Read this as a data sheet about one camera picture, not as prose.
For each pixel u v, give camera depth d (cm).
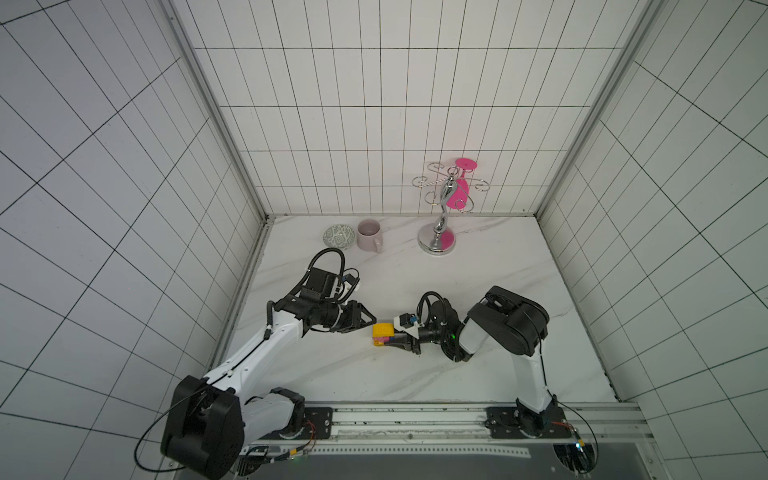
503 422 72
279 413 62
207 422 40
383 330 79
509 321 54
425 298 73
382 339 83
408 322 75
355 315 70
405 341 79
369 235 104
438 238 110
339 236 110
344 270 74
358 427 74
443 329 75
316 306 63
